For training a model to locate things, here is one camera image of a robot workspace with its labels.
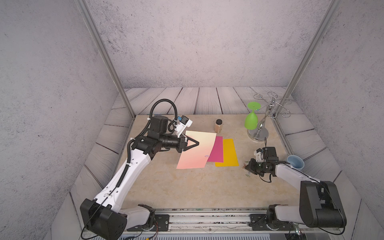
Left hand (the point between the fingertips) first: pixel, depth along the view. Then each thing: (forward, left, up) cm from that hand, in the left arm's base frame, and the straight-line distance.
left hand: (199, 144), depth 66 cm
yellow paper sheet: (+11, -21, -31) cm, 39 cm away
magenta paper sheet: (+16, -13, -33) cm, 39 cm away
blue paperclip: (-1, -4, -8) cm, 9 cm away
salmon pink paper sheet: (-3, +1, -4) cm, 6 cm away
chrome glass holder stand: (+30, -45, -4) cm, 54 cm away
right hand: (+3, -29, -28) cm, 40 cm away
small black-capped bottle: (+31, -15, -24) cm, 42 cm away
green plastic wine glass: (+28, -34, -15) cm, 46 cm away
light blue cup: (+5, -58, -27) cm, 65 cm away
